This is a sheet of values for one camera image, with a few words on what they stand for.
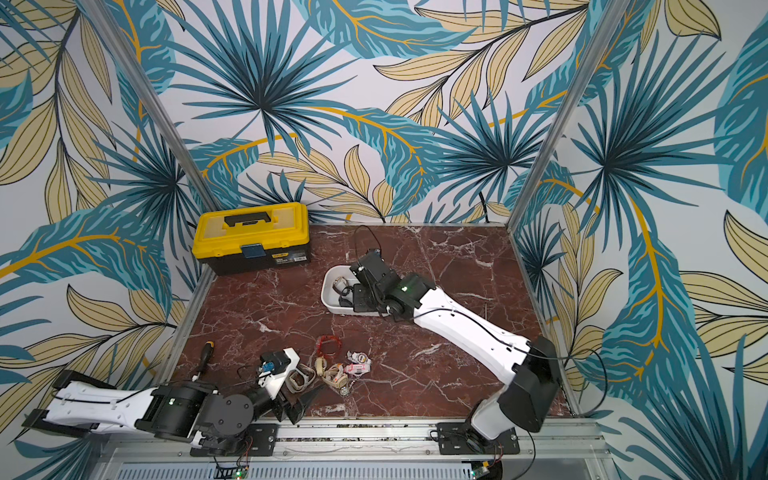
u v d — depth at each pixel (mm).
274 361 517
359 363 835
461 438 744
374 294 555
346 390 812
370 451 742
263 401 548
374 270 554
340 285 1006
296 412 559
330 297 973
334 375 811
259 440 736
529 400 396
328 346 880
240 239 922
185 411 487
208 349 860
